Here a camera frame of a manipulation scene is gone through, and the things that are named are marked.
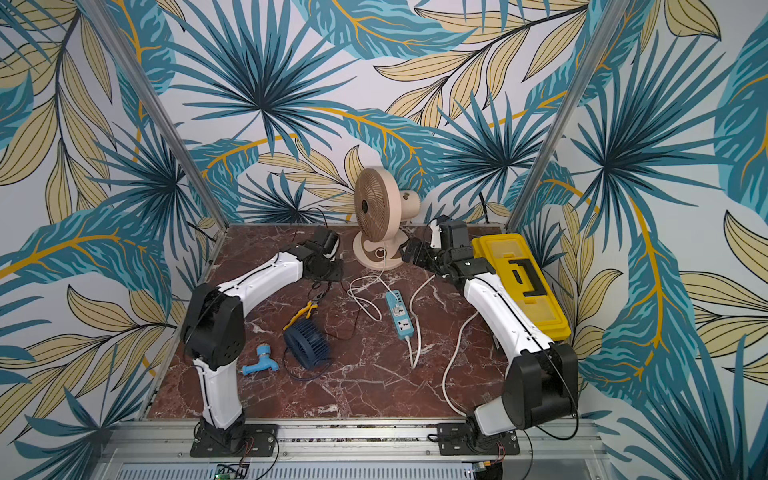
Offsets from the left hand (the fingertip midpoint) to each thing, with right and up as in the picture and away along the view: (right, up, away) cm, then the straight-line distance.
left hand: (336, 273), depth 93 cm
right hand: (+23, +7, -10) cm, 26 cm away
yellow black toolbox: (+54, +5, -3) cm, 54 cm away
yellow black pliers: (-8, -10, +2) cm, 13 cm away
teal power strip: (+20, -13, -1) cm, 24 cm away
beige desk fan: (+14, +20, -4) cm, 25 cm away
